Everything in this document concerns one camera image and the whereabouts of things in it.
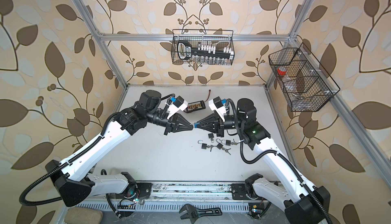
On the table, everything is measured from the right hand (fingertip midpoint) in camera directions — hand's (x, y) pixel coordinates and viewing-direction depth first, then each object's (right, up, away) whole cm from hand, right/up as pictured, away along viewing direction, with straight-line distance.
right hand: (199, 126), depth 60 cm
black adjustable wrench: (-3, -41, +8) cm, 42 cm away
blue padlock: (-1, 0, -1) cm, 2 cm away
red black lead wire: (+8, +17, +57) cm, 60 cm away
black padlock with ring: (+3, -17, +29) cm, 34 cm away
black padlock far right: (+17, -15, +30) cm, 38 cm away
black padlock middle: (+7, -12, +34) cm, 37 cm away
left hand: (-3, 0, -1) cm, 3 cm away
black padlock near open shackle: (+12, -17, +29) cm, 36 cm away
